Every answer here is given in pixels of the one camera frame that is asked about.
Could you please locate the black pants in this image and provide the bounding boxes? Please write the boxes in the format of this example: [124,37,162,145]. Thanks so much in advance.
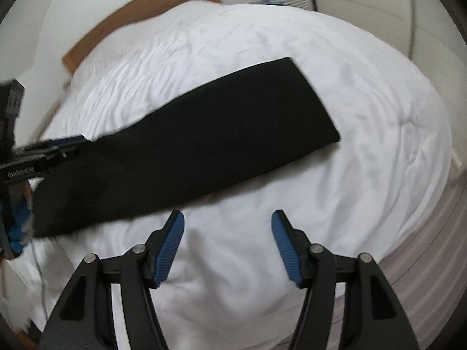
[31,57,341,239]

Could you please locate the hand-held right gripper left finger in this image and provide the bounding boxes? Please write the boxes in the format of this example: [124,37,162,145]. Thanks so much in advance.
[38,210,185,350]

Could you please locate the striped bed base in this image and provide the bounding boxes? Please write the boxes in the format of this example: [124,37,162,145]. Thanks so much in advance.
[343,186,467,350]

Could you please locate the person's left hand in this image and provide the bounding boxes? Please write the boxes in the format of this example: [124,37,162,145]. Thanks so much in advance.
[6,186,35,255]

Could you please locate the wooden headboard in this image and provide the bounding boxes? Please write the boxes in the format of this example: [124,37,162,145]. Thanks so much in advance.
[62,0,221,75]

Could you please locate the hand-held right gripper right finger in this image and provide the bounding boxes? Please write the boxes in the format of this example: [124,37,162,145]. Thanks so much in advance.
[271,209,420,350]

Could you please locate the white bed duvet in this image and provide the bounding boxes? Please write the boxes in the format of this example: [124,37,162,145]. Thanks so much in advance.
[7,0,453,350]

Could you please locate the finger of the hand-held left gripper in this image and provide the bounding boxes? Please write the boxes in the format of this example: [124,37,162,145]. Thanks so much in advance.
[16,145,84,164]
[22,135,91,150]

